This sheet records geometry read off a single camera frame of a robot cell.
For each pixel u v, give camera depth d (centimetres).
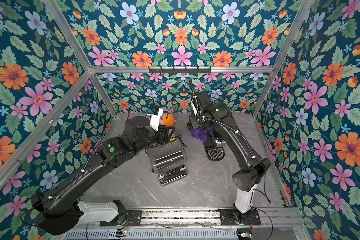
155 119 55
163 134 54
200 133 72
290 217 75
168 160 66
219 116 48
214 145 84
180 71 93
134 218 73
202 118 49
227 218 73
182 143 76
